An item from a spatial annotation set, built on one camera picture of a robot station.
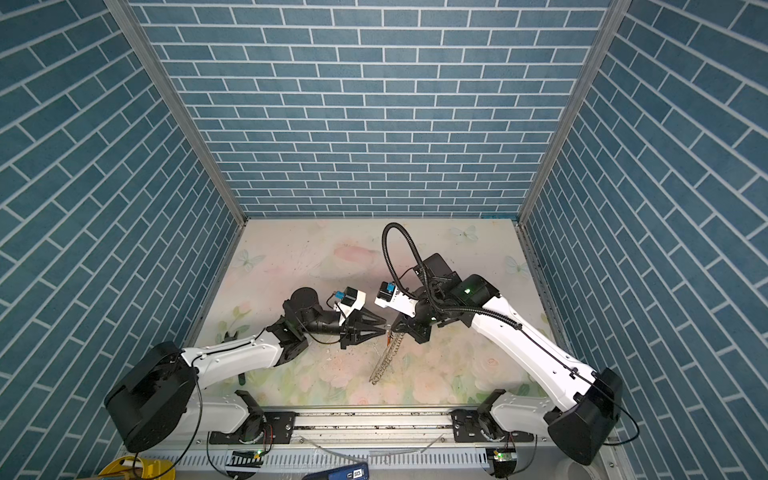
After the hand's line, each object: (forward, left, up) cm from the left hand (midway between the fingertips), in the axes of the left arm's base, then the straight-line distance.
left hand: (387, 333), depth 70 cm
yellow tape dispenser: (-25, +49, -10) cm, 56 cm away
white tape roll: (-25, -42, -16) cm, 52 cm away
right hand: (+2, -3, 0) cm, 3 cm away
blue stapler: (-25, +7, -16) cm, 30 cm away
